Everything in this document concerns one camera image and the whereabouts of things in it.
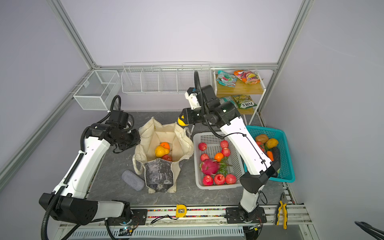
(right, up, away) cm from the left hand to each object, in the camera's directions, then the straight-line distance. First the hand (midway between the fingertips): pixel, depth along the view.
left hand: (140, 143), depth 75 cm
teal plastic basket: (+55, -14, +5) cm, 57 cm away
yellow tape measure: (+21, -34, -1) cm, 40 cm away
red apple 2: (+32, -5, +20) cm, 38 cm away
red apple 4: (+47, -7, +17) cm, 50 cm away
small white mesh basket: (-36, +31, +22) cm, 52 cm away
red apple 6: (+35, -21, +5) cm, 41 cm away
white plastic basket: (+39, -1, +24) cm, 46 cm away
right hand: (+23, +13, -7) cm, 27 cm away
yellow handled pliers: (+73, -32, +2) cm, 80 cm away
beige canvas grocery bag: (+7, -6, +13) cm, 16 cm away
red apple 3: (+46, -3, +21) cm, 51 cm away
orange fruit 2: (+42, -10, +14) cm, 45 cm away
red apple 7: (+41, -20, +6) cm, 46 cm away
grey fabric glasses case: (-7, -22, +9) cm, 25 cm away
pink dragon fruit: (+36, -14, +7) cm, 39 cm away
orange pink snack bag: (+59, +39, +15) cm, 72 cm away
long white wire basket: (+5, +41, +25) cm, 49 cm away
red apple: (+10, -10, +15) cm, 21 cm away
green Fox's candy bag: (+61, +26, +27) cm, 72 cm away
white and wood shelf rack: (+65, +30, +14) cm, 73 cm away
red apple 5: (+33, -10, +15) cm, 37 cm away
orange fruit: (+8, -3, +21) cm, 23 cm away
